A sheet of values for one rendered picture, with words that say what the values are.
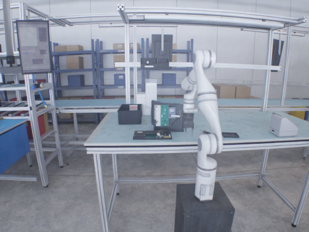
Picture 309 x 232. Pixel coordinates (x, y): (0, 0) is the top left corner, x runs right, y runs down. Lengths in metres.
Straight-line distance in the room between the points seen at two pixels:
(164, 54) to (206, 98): 2.33
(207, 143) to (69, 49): 4.85
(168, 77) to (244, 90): 1.90
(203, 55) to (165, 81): 4.11
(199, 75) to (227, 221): 0.70
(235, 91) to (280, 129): 3.49
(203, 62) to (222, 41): 4.95
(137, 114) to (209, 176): 0.91
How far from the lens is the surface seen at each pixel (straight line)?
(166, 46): 3.24
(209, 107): 0.91
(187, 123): 1.32
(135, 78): 2.74
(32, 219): 2.44
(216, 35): 5.89
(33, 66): 2.19
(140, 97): 1.93
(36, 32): 2.15
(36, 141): 2.59
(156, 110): 1.44
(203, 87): 0.93
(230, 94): 4.94
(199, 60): 0.97
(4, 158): 2.26
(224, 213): 1.01
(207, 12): 1.74
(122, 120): 1.67
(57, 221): 2.31
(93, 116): 5.37
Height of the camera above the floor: 1.48
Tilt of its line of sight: 14 degrees down
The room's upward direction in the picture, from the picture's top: straight up
